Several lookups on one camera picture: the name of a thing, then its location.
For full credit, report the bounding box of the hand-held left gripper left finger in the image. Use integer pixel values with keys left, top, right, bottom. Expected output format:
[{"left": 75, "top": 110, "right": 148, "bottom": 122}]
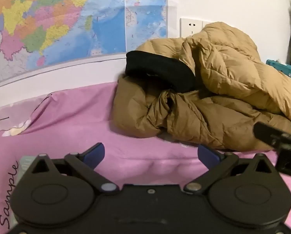
[{"left": 26, "top": 143, "right": 120, "bottom": 196}]

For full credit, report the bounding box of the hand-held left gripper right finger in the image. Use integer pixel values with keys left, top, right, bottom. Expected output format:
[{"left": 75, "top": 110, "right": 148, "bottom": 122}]
[{"left": 183, "top": 144, "right": 280, "bottom": 195}]

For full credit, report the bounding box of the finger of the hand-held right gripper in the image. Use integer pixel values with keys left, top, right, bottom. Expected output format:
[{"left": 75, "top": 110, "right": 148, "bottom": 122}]
[{"left": 254, "top": 121, "right": 291, "bottom": 149}]

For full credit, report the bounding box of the tan puffer jacket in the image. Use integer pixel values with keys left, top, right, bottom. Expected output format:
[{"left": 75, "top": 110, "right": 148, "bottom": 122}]
[{"left": 113, "top": 21, "right": 291, "bottom": 152}]

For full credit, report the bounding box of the pink bedsheet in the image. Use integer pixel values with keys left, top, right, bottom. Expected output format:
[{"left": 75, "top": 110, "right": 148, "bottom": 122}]
[{"left": 0, "top": 82, "right": 291, "bottom": 234}]

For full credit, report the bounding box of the teal box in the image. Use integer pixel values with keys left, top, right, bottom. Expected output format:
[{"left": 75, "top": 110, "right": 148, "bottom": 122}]
[{"left": 266, "top": 59, "right": 291, "bottom": 86}]

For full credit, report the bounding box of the clear plastic sheet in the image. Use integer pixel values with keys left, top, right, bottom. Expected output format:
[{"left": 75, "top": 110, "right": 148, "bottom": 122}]
[{"left": 0, "top": 95, "right": 51, "bottom": 134}]

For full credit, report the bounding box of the white wall socket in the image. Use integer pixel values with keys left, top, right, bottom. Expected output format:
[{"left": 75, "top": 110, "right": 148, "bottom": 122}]
[{"left": 180, "top": 18, "right": 204, "bottom": 38}]

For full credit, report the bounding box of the colourful wall map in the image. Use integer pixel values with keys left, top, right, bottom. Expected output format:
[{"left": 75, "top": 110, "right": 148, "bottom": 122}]
[{"left": 0, "top": 0, "right": 169, "bottom": 86}]

